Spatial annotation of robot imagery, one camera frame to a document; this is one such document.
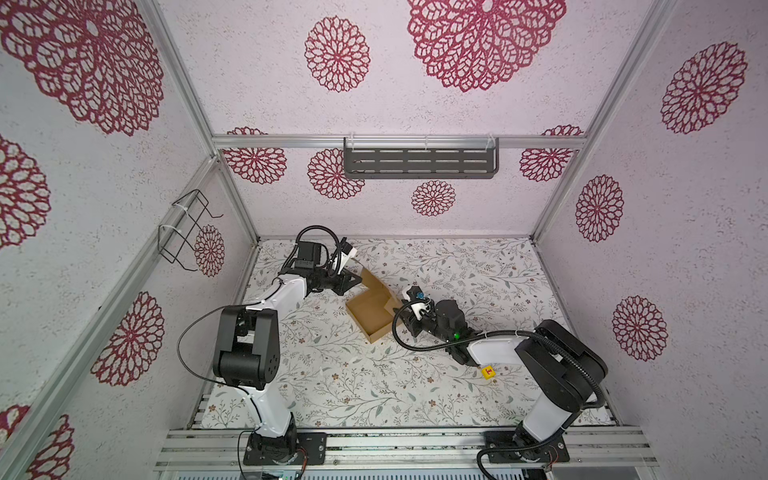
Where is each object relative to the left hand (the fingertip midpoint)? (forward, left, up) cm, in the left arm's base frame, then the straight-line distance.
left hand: (359, 280), depth 92 cm
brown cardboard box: (-4, -5, -13) cm, 14 cm away
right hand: (-7, -12, 0) cm, 14 cm away
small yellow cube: (-24, -37, -11) cm, 46 cm away
